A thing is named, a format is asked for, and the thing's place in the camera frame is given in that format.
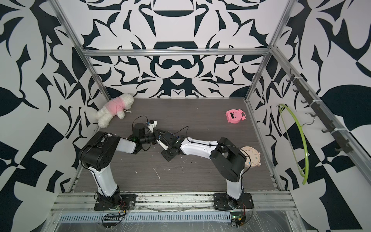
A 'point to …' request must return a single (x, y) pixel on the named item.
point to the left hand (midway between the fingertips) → (168, 132)
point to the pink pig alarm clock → (235, 116)
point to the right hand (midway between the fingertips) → (166, 151)
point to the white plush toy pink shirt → (117, 105)
